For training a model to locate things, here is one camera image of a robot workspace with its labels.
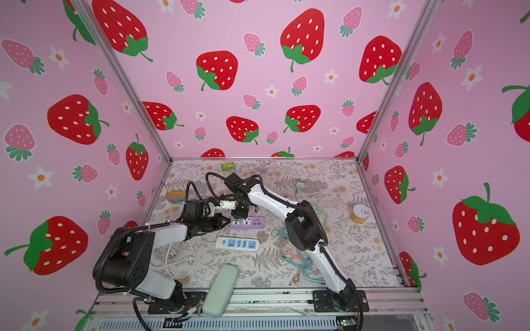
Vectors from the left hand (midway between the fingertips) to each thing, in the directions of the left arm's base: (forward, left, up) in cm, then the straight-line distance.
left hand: (230, 220), depth 92 cm
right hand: (+3, -3, +3) cm, 5 cm away
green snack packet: (+37, +7, -3) cm, 37 cm away
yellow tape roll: (+3, -59, +1) cm, 60 cm away
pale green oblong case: (-29, -1, +1) cm, 29 cm away
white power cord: (-16, +20, -3) cm, 26 cm away
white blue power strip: (-10, -4, -1) cm, 11 cm away
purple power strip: (-1, -8, -1) cm, 8 cm away
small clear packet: (+38, -17, -2) cm, 42 cm away
